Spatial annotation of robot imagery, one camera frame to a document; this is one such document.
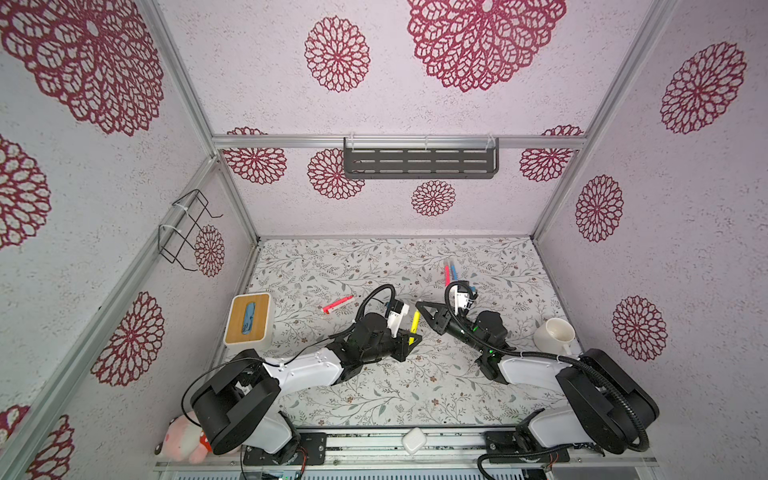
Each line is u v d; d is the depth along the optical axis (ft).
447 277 3.59
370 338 2.11
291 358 1.70
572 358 1.60
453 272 3.61
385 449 2.45
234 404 1.41
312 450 2.41
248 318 3.10
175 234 2.45
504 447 2.40
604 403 1.42
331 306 3.28
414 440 2.46
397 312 2.40
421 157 3.04
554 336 3.02
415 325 2.55
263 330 2.93
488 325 2.13
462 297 2.43
